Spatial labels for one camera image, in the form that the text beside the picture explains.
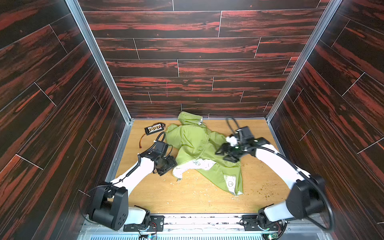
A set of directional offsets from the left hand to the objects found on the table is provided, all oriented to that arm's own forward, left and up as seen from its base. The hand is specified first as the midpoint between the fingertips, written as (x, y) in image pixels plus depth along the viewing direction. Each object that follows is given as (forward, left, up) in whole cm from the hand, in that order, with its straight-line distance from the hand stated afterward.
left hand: (174, 166), depth 87 cm
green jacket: (+18, -13, -4) cm, 22 cm away
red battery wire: (+23, +29, -7) cm, 37 cm away
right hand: (+3, -26, +8) cm, 28 cm away
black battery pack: (+34, +19, -4) cm, 39 cm away
